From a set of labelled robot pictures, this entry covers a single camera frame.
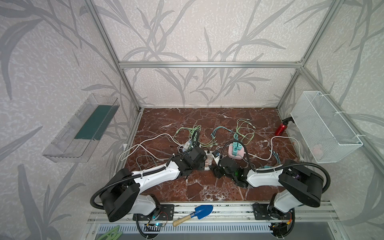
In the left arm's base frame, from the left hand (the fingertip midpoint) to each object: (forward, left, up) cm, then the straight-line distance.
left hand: (205, 158), depth 85 cm
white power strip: (-1, -2, 0) cm, 2 cm away
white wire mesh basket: (-1, -52, +27) cm, 58 cm away
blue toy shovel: (-26, +2, -6) cm, 26 cm away
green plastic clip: (-35, +42, -6) cm, 55 cm away
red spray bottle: (+21, -51, +2) cm, 55 cm away
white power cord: (+12, +42, -6) cm, 44 cm away
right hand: (+2, -5, -4) cm, 6 cm away
